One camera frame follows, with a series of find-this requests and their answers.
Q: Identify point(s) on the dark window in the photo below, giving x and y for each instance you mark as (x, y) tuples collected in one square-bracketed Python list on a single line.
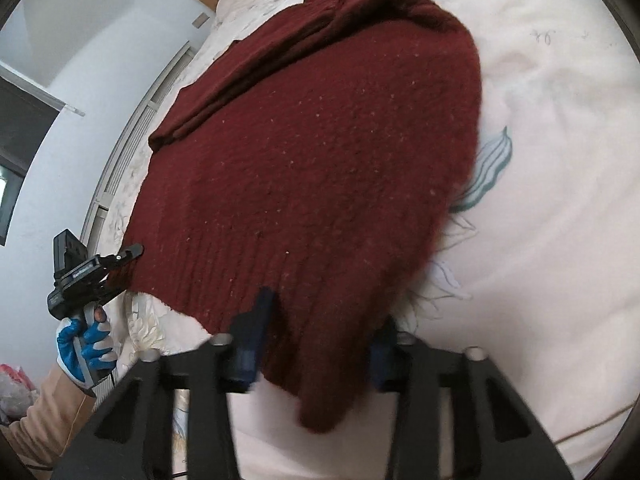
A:
[(41, 190)]

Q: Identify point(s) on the dark red knitted sweater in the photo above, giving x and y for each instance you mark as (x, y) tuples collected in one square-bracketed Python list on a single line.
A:
[(318, 157)]

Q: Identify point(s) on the pink plastic bag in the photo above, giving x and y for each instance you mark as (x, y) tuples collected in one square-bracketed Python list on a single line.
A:
[(17, 393)]

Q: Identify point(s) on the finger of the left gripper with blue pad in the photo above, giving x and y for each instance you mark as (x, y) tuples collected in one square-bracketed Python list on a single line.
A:
[(105, 292), (122, 258)]

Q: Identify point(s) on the left wall socket plate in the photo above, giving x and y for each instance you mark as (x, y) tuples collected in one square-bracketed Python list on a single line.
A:
[(200, 20)]

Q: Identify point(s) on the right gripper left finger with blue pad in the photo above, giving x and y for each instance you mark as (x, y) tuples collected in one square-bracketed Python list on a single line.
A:
[(129, 436)]

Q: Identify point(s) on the white louvered low cabinet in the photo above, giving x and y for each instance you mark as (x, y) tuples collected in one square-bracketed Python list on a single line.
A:
[(127, 144)]

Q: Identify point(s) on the beige sleeved left forearm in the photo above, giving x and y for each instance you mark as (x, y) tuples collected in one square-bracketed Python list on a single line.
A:
[(42, 436)]

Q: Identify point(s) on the pink floral duvet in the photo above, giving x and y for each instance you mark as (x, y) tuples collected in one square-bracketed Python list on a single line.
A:
[(539, 264)]

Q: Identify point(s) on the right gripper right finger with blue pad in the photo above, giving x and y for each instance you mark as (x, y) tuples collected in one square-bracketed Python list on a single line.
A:
[(494, 433)]

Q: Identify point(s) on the blue white gloved left hand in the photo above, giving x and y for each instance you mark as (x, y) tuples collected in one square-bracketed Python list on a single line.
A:
[(86, 349)]

